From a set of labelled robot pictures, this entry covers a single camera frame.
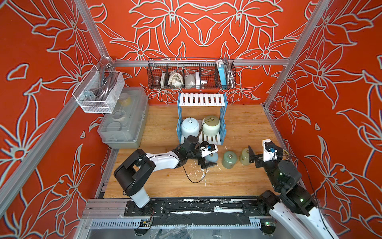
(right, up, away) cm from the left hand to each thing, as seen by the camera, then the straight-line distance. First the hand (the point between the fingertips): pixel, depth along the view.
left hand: (214, 153), depth 82 cm
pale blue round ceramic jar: (-14, +15, +10) cm, 23 cm away
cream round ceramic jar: (0, +15, +11) cm, 19 cm away
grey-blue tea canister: (-1, -3, +1) cm, 3 cm away
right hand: (+18, +8, -14) cm, 24 cm away
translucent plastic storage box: (-51, +14, +1) cm, 53 cm away
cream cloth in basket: (-23, +44, +8) cm, 50 cm away
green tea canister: (+8, -3, -1) cm, 9 cm away
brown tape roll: (+47, -4, +10) cm, 48 cm away
